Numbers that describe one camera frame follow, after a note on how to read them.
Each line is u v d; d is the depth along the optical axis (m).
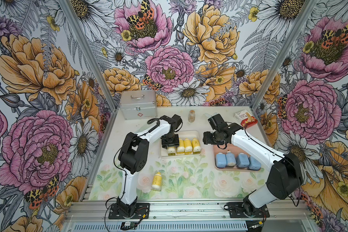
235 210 0.74
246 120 1.08
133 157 0.53
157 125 0.63
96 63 0.95
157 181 0.77
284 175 0.43
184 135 1.03
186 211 0.76
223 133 0.61
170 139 0.80
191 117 1.12
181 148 0.89
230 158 0.85
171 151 0.89
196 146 0.90
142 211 0.74
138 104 1.05
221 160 0.86
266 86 1.09
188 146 0.90
